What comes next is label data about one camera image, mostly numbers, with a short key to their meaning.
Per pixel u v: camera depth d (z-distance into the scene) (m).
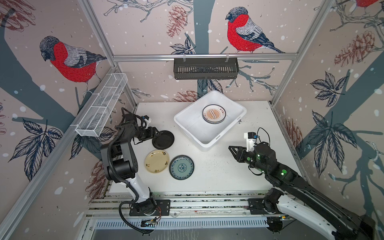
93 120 0.71
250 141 0.66
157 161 0.88
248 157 0.63
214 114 1.11
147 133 0.83
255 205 0.73
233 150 0.74
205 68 1.04
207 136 1.07
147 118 0.88
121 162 0.49
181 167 0.88
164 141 0.99
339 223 0.42
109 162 0.42
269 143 0.58
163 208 0.73
